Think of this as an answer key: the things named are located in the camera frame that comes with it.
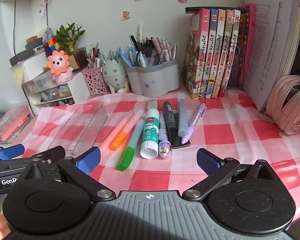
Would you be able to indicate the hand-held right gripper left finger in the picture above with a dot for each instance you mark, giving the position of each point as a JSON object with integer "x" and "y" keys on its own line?
{"x": 88, "y": 160}

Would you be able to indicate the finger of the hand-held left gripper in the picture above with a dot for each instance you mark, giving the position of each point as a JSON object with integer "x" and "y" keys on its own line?
{"x": 52, "y": 153}
{"x": 11, "y": 153}

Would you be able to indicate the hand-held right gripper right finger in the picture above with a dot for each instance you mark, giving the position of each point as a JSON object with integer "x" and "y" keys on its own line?
{"x": 207, "y": 161}

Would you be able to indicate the dark case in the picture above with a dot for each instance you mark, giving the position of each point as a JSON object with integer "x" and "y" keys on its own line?
{"x": 186, "y": 145}

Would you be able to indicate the clear plastic pencil box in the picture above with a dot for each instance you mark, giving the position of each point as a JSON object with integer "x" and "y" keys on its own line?
{"x": 77, "y": 127}

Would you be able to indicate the lavender mechanical pencil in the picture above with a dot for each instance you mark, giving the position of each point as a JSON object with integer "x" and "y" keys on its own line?
{"x": 193, "y": 122}

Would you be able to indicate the light blue highlighter green cap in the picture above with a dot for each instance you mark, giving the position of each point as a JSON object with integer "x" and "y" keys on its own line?
{"x": 130, "y": 150}

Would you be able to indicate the blue-grey pen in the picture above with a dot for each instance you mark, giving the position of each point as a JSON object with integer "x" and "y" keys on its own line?
{"x": 183, "y": 120}

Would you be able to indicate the white pen with cartoon cap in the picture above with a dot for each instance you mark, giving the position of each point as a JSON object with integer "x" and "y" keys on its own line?
{"x": 163, "y": 132}

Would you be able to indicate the black marker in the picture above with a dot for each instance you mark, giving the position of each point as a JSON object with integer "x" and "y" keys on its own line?
{"x": 170, "y": 122}

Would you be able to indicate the white glue stick green label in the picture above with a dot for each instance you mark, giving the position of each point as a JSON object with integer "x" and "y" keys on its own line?
{"x": 150, "y": 135}

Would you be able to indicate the person's left hand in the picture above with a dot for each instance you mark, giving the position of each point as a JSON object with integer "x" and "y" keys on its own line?
{"x": 1, "y": 223}

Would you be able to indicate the stack of pink flat boxes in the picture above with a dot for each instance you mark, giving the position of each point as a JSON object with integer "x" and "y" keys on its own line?
{"x": 11, "y": 125}

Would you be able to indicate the red white checkered tablecloth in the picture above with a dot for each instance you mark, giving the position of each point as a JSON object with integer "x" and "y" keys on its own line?
{"x": 227, "y": 130}

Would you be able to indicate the white desktop drawer organiser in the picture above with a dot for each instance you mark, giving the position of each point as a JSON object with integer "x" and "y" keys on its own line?
{"x": 62, "y": 90}

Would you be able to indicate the yellow patterned paper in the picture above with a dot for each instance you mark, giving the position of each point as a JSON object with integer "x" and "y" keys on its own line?
{"x": 17, "y": 75}

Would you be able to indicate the pink perforated pen holder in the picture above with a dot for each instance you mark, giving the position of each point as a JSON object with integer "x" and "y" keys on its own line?
{"x": 96, "y": 81}

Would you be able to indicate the pink lion toy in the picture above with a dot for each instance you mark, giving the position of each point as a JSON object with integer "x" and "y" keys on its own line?
{"x": 58, "y": 66}

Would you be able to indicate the egg-shaped dotted pen holder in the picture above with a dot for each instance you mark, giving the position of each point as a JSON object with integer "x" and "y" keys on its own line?
{"x": 113, "y": 76}

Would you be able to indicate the white cardboard box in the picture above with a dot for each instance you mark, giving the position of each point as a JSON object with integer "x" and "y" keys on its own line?
{"x": 33, "y": 66}

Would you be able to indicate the dark grey flat box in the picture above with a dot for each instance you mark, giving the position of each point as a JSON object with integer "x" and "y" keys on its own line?
{"x": 19, "y": 56}

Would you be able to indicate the grey white flower pen holder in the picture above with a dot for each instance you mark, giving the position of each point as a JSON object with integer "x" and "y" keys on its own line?
{"x": 152, "y": 80}

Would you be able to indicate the pink zip pencil case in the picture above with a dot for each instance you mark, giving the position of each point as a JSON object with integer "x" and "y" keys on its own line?
{"x": 290, "y": 105}

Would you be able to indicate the bundle of slim gel pens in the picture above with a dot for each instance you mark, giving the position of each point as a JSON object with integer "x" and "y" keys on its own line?
{"x": 95, "y": 55}

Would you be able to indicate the blue spine book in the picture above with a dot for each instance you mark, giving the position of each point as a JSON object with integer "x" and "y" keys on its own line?
{"x": 211, "y": 55}

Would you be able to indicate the cream spine book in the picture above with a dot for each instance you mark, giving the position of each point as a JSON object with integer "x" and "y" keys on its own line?
{"x": 218, "y": 55}

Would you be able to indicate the small black box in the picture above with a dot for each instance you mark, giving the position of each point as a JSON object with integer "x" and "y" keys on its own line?
{"x": 35, "y": 47}

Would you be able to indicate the bundle of teal pens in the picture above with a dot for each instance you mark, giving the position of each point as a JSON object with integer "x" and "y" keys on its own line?
{"x": 116, "y": 53}

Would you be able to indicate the pink striped spine book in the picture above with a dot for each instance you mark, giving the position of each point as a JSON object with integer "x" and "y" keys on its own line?
{"x": 226, "y": 52}

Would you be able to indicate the colourful puzzle cube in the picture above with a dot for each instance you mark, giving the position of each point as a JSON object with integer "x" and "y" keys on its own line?
{"x": 52, "y": 42}

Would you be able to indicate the beige spine book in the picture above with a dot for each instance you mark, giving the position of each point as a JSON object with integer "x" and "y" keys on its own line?
{"x": 233, "y": 50}

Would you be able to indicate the black rimmed magnifying glass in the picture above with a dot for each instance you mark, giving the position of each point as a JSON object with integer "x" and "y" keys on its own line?
{"x": 147, "y": 58}

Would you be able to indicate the green bamboo plant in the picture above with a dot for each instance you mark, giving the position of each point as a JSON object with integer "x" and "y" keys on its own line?
{"x": 68, "y": 36}

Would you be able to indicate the purple hanging ornament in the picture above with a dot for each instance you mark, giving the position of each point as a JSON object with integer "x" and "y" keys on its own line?
{"x": 48, "y": 33}

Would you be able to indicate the bundle of pastel pens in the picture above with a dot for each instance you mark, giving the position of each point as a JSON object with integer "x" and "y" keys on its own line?
{"x": 162, "y": 48}

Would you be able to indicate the pink abacus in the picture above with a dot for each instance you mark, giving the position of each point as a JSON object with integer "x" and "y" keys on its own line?
{"x": 247, "y": 42}

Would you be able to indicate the stack of printed papers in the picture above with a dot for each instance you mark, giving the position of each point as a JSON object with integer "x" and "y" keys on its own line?
{"x": 270, "y": 42}

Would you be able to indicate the brown animal wall sticker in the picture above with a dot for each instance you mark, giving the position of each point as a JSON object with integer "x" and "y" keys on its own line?
{"x": 125, "y": 15}

